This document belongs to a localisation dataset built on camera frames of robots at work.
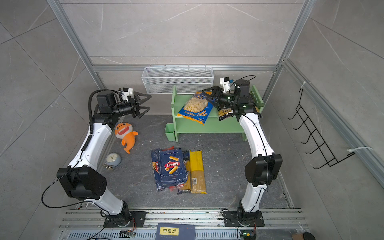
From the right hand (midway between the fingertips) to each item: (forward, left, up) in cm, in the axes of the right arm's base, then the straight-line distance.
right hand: (203, 94), depth 73 cm
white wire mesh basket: (+26, +26, -7) cm, 38 cm away
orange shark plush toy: (+3, +52, -31) cm, 61 cm away
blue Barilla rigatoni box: (-25, +18, -32) cm, 44 cm away
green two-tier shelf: (+3, +11, -27) cm, 29 cm away
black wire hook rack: (-21, -51, -10) cm, 56 cm away
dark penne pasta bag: (-4, -13, -9) cm, 17 cm away
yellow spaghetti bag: (-25, +4, -39) cm, 47 cm away
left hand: (-3, +26, 0) cm, 26 cm away
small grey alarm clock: (-17, +55, -34) cm, 67 cm away
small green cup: (+7, +23, -38) cm, 45 cm away
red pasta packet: (-33, +18, -39) cm, 54 cm away
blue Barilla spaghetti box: (-19, +29, -37) cm, 51 cm away
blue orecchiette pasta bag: (-2, +3, -8) cm, 8 cm away
